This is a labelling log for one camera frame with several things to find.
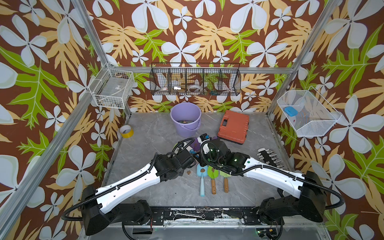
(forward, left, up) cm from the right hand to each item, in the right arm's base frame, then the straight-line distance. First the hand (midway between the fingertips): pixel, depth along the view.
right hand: (192, 155), depth 76 cm
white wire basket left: (+35, +47, +16) cm, 61 cm away
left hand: (-3, +8, -2) cm, 8 cm away
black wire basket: (+50, 0, +13) cm, 51 cm away
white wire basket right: (+22, -65, +9) cm, 69 cm away
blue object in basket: (+25, -58, +7) cm, 64 cm away
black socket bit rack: (+8, -51, -18) cm, 54 cm away
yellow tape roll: (+30, +49, -19) cm, 61 cm away
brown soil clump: (-2, +2, -19) cm, 19 cm away
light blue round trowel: (-1, -6, -19) cm, 20 cm away
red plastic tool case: (+29, -30, -12) cm, 43 cm away
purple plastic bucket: (+39, +4, -13) cm, 42 cm away
